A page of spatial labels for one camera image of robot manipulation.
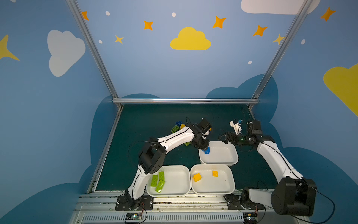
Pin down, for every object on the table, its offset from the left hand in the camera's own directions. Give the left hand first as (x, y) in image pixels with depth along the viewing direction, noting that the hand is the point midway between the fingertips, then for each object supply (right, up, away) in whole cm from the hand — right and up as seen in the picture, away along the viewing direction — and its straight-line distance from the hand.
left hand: (205, 146), depth 87 cm
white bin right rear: (+11, -6, +5) cm, 14 cm away
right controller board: (+20, -34, -16) cm, 43 cm away
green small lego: (-13, +6, -25) cm, 28 cm away
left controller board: (-41, -33, -16) cm, 55 cm away
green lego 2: (-28, -22, -8) cm, 36 cm away
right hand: (+11, +7, -4) cm, 13 cm away
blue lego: (+2, -5, +5) cm, 7 cm away
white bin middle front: (+10, -22, -5) cm, 25 cm away
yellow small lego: (+5, -16, -3) cm, 17 cm away
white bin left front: (-18, -20, -7) cm, 27 cm away
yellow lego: (-6, -18, -5) cm, 20 cm away
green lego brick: (-32, -19, -6) cm, 38 cm away
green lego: (-28, -18, -3) cm, 33 cm away
